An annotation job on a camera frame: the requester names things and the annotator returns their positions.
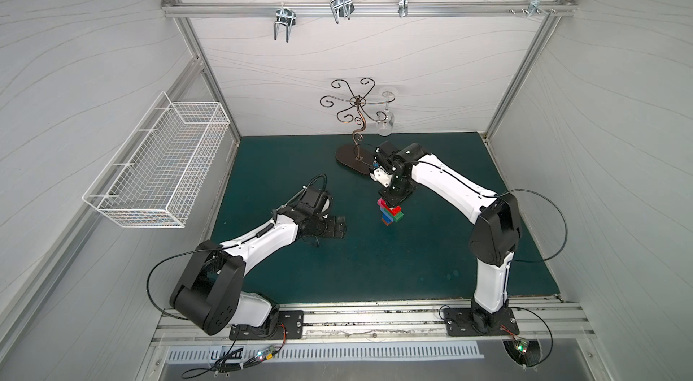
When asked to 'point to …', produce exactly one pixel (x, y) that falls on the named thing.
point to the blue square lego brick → (386, 219)
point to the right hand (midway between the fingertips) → (393, 198)
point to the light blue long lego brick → (386, 214)
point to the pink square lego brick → (382, 203)
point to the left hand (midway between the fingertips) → (336, 229)
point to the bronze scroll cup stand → (353, 156)
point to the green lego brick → (396, 218)
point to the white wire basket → (155, 177)
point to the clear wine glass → (386, 119)
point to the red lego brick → (393, 211)
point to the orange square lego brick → (385, 223)
